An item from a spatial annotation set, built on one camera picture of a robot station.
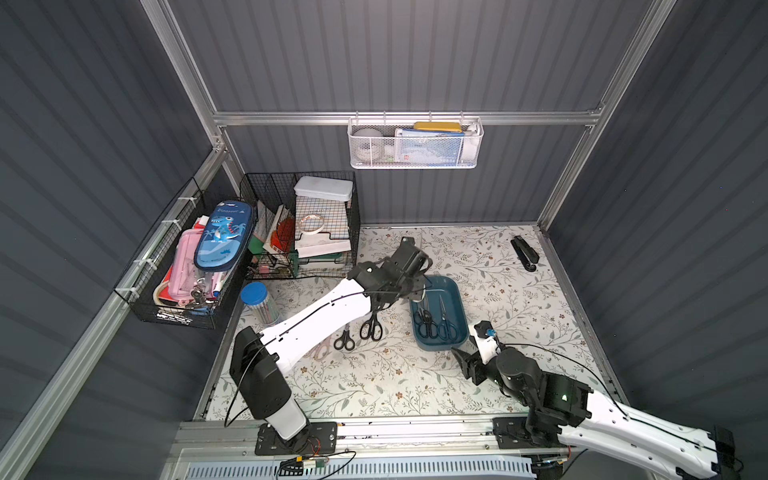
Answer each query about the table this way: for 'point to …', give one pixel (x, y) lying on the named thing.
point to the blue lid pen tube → (254, 294)
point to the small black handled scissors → (423, 319)
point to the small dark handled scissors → (345, 340)
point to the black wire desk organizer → (307, 224)
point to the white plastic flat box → (324, 187)
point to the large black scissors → (371, 328)
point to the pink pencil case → (184, 269)
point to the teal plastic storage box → (441, 320)
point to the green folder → (295, 261)
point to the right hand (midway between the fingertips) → (467, 342)
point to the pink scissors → (320, 350)
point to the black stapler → (526, 254)
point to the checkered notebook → (333, 212)
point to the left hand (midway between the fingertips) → (418, 285)
